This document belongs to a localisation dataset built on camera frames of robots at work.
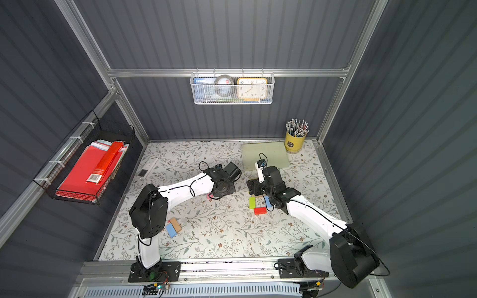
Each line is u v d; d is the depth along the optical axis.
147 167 1.05
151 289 0.72
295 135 1.00
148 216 0.50
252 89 0.89
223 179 0.67
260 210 0.92
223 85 0.89
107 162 0.72
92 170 0.70
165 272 0.72
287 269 0.72
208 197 0.74
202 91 0.91
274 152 1.11
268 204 0.96
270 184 0.65
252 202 0.94
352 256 0.41
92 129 0.78
